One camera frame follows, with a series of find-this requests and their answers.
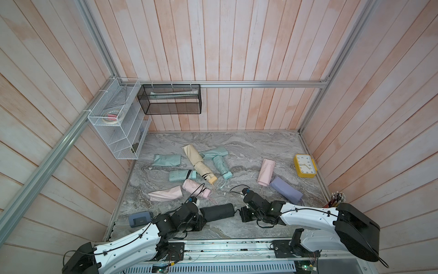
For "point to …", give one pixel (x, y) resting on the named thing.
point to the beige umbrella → (203, 171)
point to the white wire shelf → (127, 138)
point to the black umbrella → (218, 212)
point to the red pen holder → (336, 198)
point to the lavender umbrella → (286, 189)
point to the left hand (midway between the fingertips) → (203, 225)
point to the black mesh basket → (171, 99)
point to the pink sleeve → (169, 193)
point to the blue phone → (141, 218)
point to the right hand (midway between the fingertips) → (239, 213)
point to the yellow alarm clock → (305, 166)
